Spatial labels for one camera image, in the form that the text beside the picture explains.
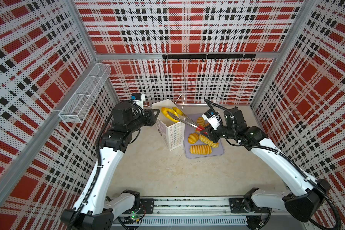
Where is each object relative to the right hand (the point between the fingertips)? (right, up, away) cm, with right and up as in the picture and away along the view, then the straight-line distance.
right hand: (203, 131), depth 71 cm
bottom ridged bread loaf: (+1, -14, +20) cm, 24 cm away
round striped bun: (-3, -7, +25) cm, 26 cm away
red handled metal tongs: (-2, +2, +1) cm, 3 cm away
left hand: (-23, +9, -3) cm, 25 cm away
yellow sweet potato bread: (-20, +11, +8) cm, 24 cm away
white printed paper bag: (-16, -2, +10) cm, 19 cm away
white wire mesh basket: (-79, +14, +22) cm, 83 cm away
